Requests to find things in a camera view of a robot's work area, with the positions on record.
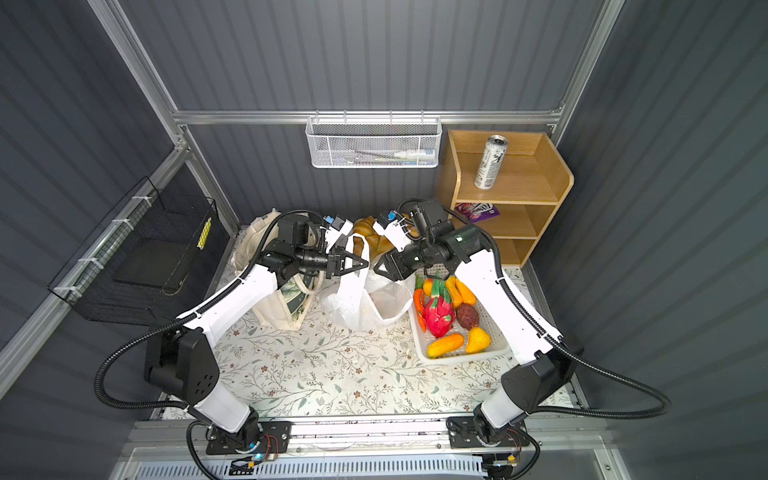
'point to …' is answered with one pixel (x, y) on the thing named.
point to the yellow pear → (478, 341)
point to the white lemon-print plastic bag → (362, 297)
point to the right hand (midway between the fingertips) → (385, 266)
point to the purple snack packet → (477, 211)
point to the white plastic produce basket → (421, 339)
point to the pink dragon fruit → (439, 311)
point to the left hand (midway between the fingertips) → (367, 264)
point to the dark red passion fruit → (467, 316)
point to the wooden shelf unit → (506, 184)
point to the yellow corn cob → (445, 345)
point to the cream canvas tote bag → (289, 307)
